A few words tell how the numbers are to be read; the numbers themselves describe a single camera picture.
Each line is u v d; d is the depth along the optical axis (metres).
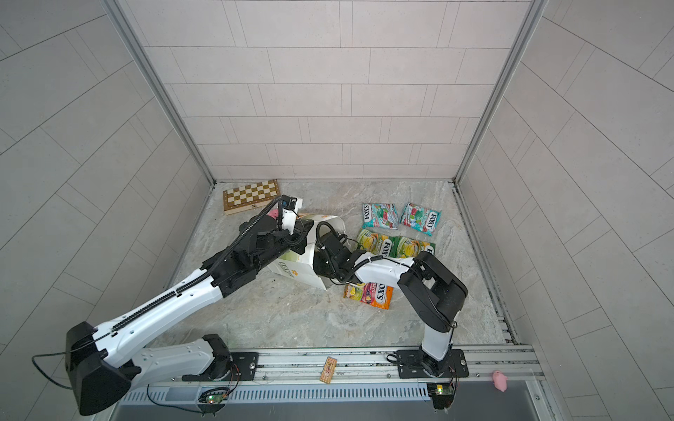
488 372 0.71
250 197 1.07
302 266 0.72
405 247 0.93
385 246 0.94
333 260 0.67
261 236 0.50
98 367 0.36
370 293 0.83
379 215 1.02
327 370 0.70
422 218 1.01
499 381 0.67
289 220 0.61
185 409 0.65
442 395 0.68
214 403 0.64
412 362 0.72
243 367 0.71
